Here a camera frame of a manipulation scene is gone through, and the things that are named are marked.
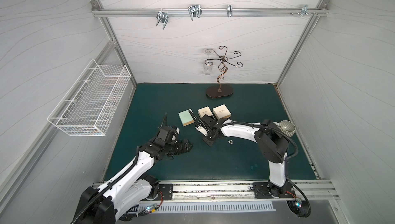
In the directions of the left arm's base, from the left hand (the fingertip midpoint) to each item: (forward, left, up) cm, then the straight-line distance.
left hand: (187, 148), depth 80 cm
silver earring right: (+8, -25, -8) cm, 27 cm away
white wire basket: (+9, +44, +24) cm, 51 cm away
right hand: (+10, -11, -8) cm, 17 cm away
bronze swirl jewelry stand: (+47, -16, -6) cm, 50 cm away
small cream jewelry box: (+28, -10, -4) cm, 30 cm away
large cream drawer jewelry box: (+28, -21, -5) cm, 35 cm away
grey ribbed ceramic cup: (+17, -61, -6) cm, 64 cm away
